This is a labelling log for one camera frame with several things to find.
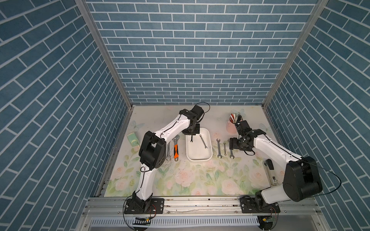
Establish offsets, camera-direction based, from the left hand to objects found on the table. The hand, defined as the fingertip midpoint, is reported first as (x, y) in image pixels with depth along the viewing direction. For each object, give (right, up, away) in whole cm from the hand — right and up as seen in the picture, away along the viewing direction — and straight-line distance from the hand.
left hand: (197, 133), depth 92 cm
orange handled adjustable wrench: (-14, -11, +1) cm, 18 cm away
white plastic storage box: (-1, -12, +6) cm, 14 cm away
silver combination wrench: (-4, -3, -1) cm, 5 cm away
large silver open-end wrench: (-19, -15, -1) cm, 24 cm away
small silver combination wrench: (+19, -10, +4) cm, 21 cm away
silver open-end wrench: (+23, -14, +1) cm, 26 cm away
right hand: (+25, -8, -3) cm, 26 cm away
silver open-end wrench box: (+6, -10, +4) cm, 12 cm away
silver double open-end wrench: (+14, -14, +1) cm, 20 cm away
